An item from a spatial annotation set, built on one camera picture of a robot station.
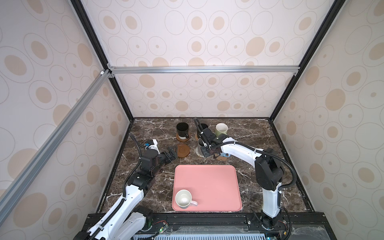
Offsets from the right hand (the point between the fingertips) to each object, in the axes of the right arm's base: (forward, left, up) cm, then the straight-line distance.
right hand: (207, 150), depth 93 cm
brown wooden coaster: (+4, +16, -5) cm, 17 cm away
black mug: (+14, +16, +3) cm, 21 cm away
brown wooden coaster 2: (+13, +17, -5) cm, 22 cm away
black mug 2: (+17, +1, +3) cm, 17 cm away
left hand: (-8, +17, +15) cm, 24 cm away
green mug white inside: (+16, -11, +2) cm, 20 cm away
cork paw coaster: (-2, -10, -6) cm, 11 cm away
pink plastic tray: (-20, -4, -8) cm, 22 cm away
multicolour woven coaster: (+3, +7, -5) cm, 9 cm away
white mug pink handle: (-27, +14, -6) cm, 31 cm away
